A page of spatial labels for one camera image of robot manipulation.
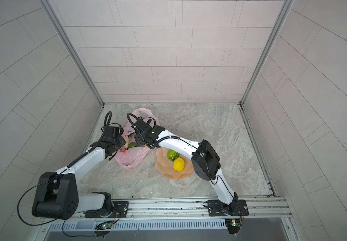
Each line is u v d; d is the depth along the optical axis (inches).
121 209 27.9
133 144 35.0
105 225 25.6
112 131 26.7
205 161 20.1
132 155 31.8
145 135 24.9
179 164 31.6
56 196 15.8
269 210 27.9
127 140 35.7
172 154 32.5
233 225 26.7
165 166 32.9
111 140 26.3
